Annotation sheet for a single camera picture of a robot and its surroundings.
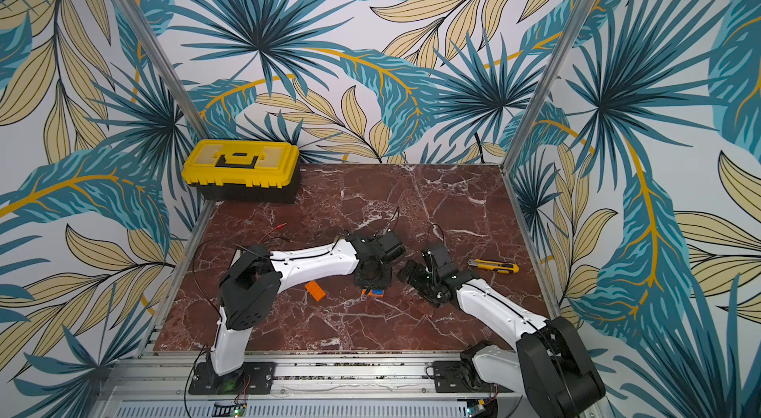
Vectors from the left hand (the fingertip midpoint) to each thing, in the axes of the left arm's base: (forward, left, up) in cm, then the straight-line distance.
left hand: (381, 289), depth 86 cm
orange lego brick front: (0, +3, -3) cm, 4 cm away
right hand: (+2, -8, 0) cm, 8 cm away
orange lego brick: (0, +19, -3) cm, 20 cm away
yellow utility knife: (+8, -38, -2) cm, 39 cm away
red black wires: (+21, +36, -3) cm, 42 cm away
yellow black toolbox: (+33, +45, +14) cm, 57 cm away
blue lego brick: (-1, +1, 0) cm, 1 cm away
